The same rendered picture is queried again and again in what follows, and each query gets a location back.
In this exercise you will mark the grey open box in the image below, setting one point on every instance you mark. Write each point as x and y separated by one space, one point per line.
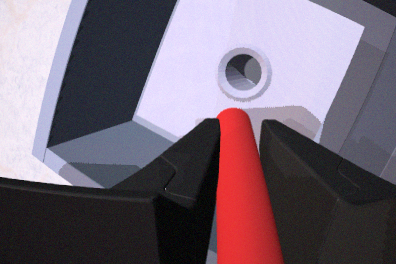
89 132

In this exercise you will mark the white square plate with hole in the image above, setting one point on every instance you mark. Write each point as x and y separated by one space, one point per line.
303 49

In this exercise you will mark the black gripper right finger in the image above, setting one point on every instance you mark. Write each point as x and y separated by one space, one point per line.
327 209

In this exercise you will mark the red peg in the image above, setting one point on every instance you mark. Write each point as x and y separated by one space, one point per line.
246 229

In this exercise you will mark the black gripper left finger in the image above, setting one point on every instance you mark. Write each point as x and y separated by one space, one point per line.
161 214

